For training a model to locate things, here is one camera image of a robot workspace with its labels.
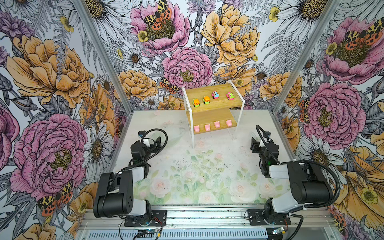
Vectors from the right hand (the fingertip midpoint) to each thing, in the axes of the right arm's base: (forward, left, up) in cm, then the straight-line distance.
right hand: (257, 141), depth 94 cm
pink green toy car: (+10, +19, +28) cm, 35 cm away
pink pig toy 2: (+4, +31, +10) cm, 32 cm away
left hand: (+1, +64, +2) cm, 64 cm away
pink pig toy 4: (+7, +18, +10) cm, 21 cm away
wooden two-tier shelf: (+6, +28, +24) cm, 37 cm away
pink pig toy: (+3, +37, +11) cm, 39 cm away
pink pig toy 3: (+6, +25, +10) cm, 27 cm away
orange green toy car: (+8, +32, +28) cm, 43 cm away
